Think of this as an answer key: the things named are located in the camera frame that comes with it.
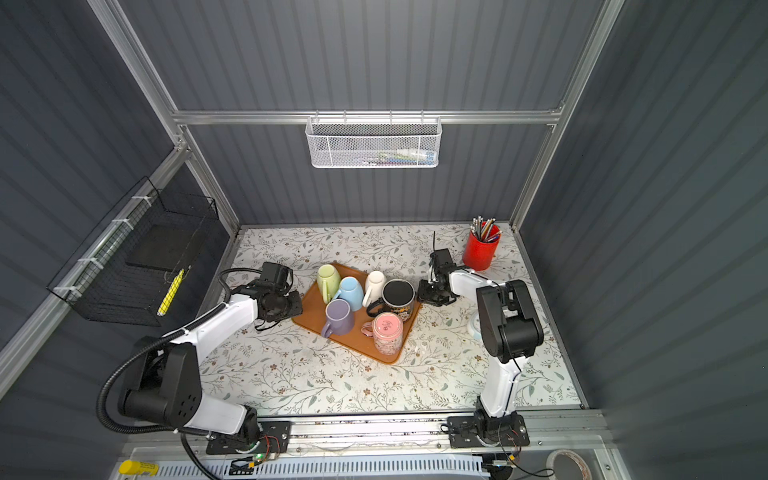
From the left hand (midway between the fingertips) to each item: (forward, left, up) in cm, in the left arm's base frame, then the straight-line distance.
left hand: (296, 308), depth 90 cm
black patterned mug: (-1, -31, +5) cm, 32 cm away
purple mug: (-5, -14, +2) cm, 15 cm away
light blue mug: (+3, -17, +3) cm, 18 cm away
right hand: (+4, -41, -5) cm, 41 cm away
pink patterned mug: (-12, -27, +5) cm, 30 cm away
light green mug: (+8, -10, +3) cm, 13 cm away
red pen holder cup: (+15, -60, +8) cm, 62 cm away
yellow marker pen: (-38, +29, +2) cm, 48 cm away
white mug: (+5, -24, +4) cm, 25 cm away
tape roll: (-42, -70, -4) cm, 82 cm away
